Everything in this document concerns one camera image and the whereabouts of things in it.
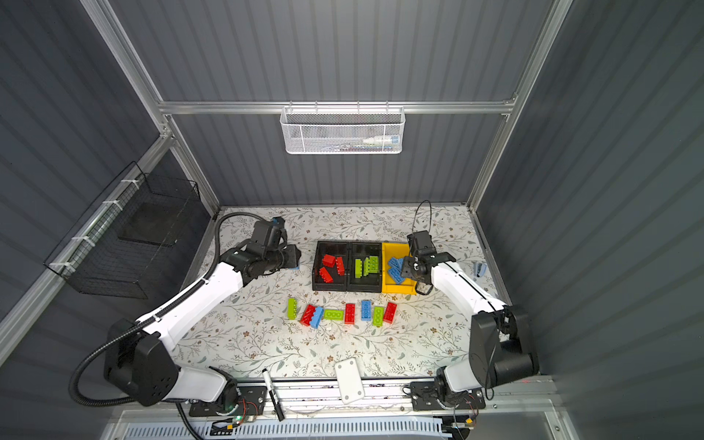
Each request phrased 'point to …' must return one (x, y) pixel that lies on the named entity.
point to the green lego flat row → (334, 314)
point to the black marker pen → (278, 407)
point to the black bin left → (336, 248)
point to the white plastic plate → (349, 380)
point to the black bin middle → (372, 282)
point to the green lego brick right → (357, 269)
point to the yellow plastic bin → (390, 250)
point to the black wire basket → (118, 247)
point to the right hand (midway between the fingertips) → (417, 270)
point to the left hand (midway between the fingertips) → (302, 255)
